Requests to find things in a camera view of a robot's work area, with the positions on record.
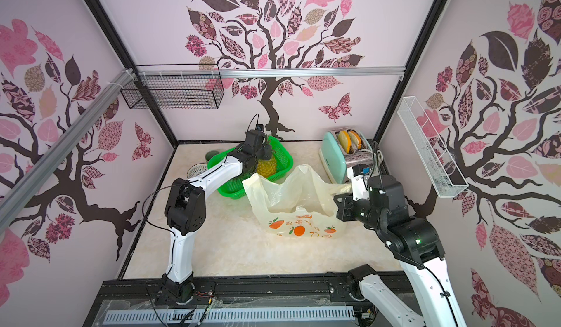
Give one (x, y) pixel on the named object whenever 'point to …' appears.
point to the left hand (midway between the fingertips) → (264, 149)
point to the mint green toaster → (334, 160)
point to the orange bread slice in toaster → (359, 141)
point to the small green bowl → (210, 154)
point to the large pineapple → (266, 168)
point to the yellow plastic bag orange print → (299, 205)
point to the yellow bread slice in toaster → (345, 140)
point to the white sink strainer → (196, 169)
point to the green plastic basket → (234, 188)
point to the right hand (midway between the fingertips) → (336, 203)
